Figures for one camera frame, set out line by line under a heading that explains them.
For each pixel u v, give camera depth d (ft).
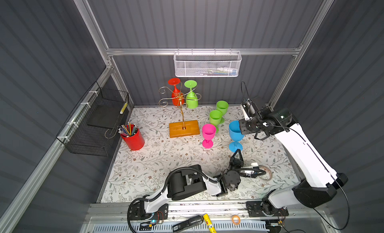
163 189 1.74
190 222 2.33
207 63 4.04
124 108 2.70
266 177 2.77
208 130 3.06
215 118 3.10
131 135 2.78
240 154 2.52
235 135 2.31
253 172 2.30
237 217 2.34
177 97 2.71
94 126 2.42
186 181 1.77
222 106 3.42
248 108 1.67
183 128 3.45
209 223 2.28
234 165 2.35
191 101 2.99
